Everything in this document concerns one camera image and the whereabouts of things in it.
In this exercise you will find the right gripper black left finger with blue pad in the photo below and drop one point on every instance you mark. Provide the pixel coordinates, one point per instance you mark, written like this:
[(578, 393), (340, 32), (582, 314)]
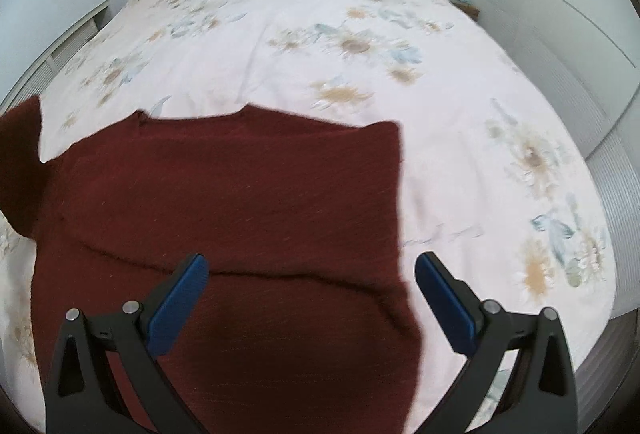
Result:
[(81, 392)]

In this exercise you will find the white floral bed cover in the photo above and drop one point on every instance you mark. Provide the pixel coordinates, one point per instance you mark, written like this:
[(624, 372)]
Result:
[(489, 177)]

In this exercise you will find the dark red knitted sweater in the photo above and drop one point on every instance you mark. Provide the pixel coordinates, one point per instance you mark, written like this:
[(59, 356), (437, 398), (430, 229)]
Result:
[(304, 325)]

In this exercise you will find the white radiator cover left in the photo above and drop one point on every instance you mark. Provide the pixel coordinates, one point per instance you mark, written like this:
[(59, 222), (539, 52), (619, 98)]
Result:
[(52, 60)]

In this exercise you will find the wooden bedside table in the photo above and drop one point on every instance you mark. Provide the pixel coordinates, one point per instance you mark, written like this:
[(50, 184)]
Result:
[(466, 7)]

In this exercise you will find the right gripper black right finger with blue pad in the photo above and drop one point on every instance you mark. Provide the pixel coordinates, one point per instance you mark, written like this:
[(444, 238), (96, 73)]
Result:
[(540, 396)]

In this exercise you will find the white wardrobe doors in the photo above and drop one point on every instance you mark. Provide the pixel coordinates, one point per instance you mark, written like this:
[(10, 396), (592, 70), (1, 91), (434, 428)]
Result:
[(584, 57)]

